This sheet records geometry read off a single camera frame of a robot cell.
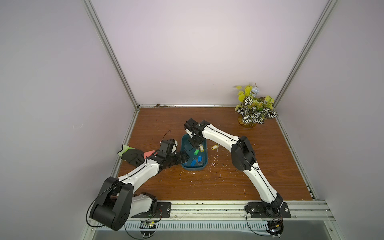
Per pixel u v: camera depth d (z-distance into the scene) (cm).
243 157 58
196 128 73
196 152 95
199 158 91
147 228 72
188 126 79
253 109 87
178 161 78
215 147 94
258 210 73
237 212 74
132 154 94
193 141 87
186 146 96
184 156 81
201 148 95
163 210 73
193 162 90
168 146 70
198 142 88
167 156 69
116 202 41
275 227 70
